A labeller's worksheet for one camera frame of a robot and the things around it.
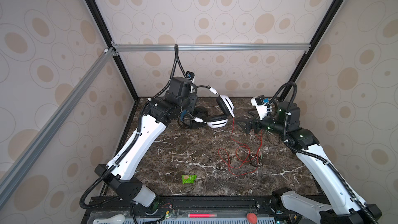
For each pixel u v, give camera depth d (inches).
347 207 14.8
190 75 22.4
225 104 25.9
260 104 22.6
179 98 18.8
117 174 15.3
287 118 19.8
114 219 27.4
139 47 34.6
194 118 26.7
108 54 33.3
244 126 24.3
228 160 35.2
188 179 31.4
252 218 26.8
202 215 28.3
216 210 28.8
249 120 23.2
